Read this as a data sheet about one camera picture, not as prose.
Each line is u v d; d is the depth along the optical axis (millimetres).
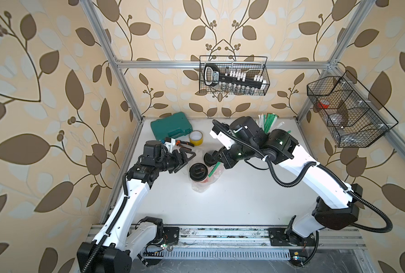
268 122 963
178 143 1064
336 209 408
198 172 753
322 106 825
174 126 1116
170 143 709
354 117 733
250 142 445
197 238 753
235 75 831
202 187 741
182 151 668
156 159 587
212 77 866
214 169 697
